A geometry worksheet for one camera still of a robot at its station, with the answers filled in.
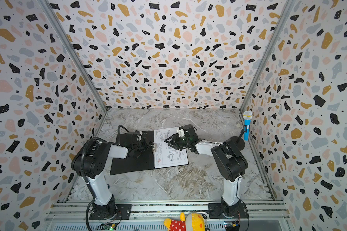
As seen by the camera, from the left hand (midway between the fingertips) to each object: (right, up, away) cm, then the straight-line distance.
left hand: (154, 140), depth 98 cm
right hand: (+8, +1, -10) cm, 13 cm away
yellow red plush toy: (+25, -33, -32) cm, 52 cm away
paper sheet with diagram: (+9, -10, -3) cm, 14 cm away
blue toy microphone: (+57, +16, -14) cm, 61 cm away
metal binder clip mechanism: (0, -5, 0) cm, 5 cm away
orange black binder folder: (-5, -13, -7) cm, 15 cm away
